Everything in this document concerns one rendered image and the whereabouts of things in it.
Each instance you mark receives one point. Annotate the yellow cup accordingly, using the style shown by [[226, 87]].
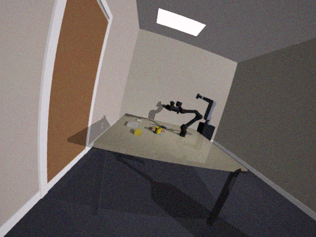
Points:
[[157, 131]]

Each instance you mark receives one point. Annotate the yellow rectangular block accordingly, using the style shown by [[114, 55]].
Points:
[[137, 132]]

